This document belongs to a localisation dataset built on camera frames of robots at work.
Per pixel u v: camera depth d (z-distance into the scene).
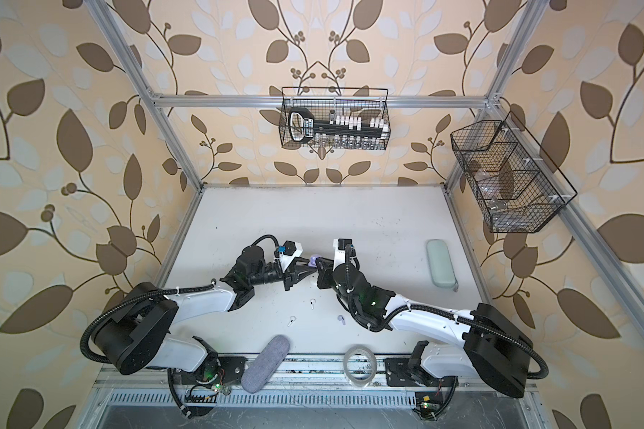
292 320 0.83
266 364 0.73
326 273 0.68
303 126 0.84
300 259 0.77
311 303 0.87
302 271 0.77
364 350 0.75
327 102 0.91
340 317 0.84
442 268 0.93
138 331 0.44
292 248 0.70
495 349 0.41
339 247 0.70
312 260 0.79
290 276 0.72
